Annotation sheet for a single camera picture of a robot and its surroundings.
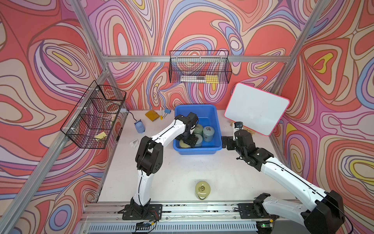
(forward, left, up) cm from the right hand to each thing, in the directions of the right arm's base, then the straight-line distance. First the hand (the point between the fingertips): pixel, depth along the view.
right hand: (230, 140), depth 81 cm
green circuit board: (-37, +48, -18) cm, 63 cm away
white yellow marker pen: (+37, +46, -14) cm, 60 cm away
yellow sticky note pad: (+36, +52, -15) cm, 65 cm away
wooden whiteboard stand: (+18, -17, -12) cm, 28 cm away
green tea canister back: (+15, +17, -8) cm, 24 cm away
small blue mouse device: (+20, +58, -9) cm, 62 cm away
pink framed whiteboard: (+22, -22, +2) cm, 31 cm away
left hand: (+6, +24, -10) cm, 26 cm away
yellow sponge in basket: (-1, +68, +11) cm, 69 cm away
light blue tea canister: (+12, +11, -9) cm, 19 cm away
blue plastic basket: (+32, +8, -13) cm, 36 cm away
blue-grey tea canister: (+5, +17, -9) cm, 20 cm away
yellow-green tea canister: (-23, +18, -8) cm, 30 cm away
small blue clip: (+41, +40, -15) cm, 59 cm away
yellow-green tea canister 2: (+2, +27, -7) cm, 28 cm away
